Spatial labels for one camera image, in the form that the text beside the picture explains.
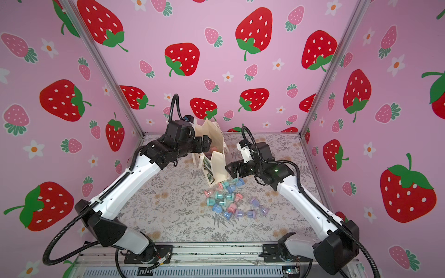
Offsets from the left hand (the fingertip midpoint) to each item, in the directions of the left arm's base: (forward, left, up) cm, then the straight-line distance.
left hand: (205, 139), depth 75 cm
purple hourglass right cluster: (-16, -24, -30) cm, 42 cm away
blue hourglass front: (-22, -10, -29) cm, 38 cm away
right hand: (-9, -12, -8) cm, 17 cm away
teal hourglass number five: (-6, -8, -29) cm, 31 cm away
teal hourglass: (-16, -1, -29) cm, 33 cm away
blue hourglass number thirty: (-19, -5, -30) cm, 36 cm away
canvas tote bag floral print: (-6, -3, -9) cm, 11 cm away
